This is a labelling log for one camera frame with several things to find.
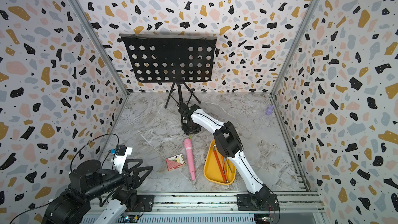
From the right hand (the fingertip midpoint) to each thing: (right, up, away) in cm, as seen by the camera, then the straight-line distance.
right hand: (189, 133), depth 98 cm
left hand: (-11, -6, -38) cm, 40 cm away
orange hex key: (+21, -16, -15) cm, 31 cm away
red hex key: (+18, -13, -10) cm, 24 cm away
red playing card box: (-6, -13, -13) cm, 19 cm away
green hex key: (+1, -2, -1) cm, 2 cm away
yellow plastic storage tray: (+14, -18, -15) cm, 27 cm away
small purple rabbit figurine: (+55, +15, +8) cm, 57 cm away
